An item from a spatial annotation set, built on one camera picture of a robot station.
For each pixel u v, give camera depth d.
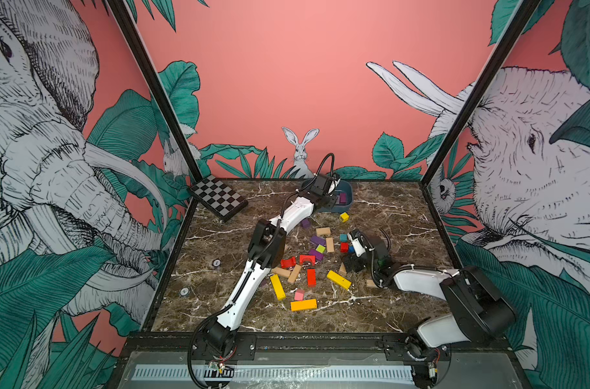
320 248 0.96
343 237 0.98
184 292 0.86
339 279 0.88
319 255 0.95
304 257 0.93
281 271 0.90
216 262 0.93
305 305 0.82
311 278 0.88
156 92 0.87
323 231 1.01
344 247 0.98
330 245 0.97
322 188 0.86
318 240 0.99
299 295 0.84
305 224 1.04
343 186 1.15
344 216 1.04
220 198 1.10
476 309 0.44
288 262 0.91
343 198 1.12
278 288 0.86
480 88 0.86
